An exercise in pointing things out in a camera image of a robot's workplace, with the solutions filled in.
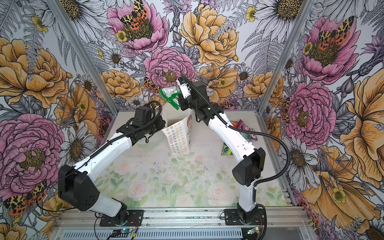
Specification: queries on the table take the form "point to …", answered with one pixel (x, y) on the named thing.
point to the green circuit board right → (251, 231)
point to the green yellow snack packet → (226, 150)
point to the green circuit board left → (120, 233)
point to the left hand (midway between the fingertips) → (165, 125)
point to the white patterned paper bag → (178, 128)
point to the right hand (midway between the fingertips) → (181, 98)
